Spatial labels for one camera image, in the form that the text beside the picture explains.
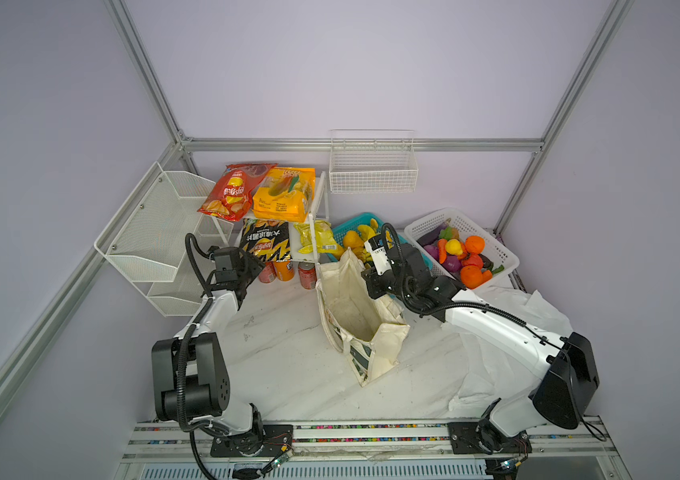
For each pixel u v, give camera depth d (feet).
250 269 2.69
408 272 1.93
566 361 1.42
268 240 3.04
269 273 3.35
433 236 3.72
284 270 3.31
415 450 2.41
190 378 1.46
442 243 3.50
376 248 2.21
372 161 3.14
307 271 3.13
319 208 2.69
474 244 3.43
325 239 3.05
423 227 3.67
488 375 2.73
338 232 3.62
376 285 2.24
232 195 2.62
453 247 3.40
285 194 2.49
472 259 3.39
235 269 2.27
